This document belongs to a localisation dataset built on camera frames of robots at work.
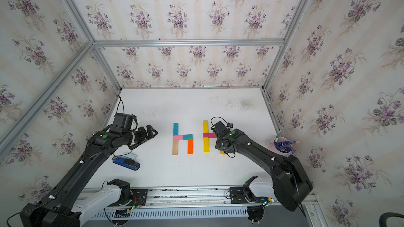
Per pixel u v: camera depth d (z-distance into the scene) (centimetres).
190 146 89
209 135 95
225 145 59
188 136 93
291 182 41
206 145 91
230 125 77
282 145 82
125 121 59
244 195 66
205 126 98
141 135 67
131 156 84
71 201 45
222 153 73
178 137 93
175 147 90
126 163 80
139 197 72
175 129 96
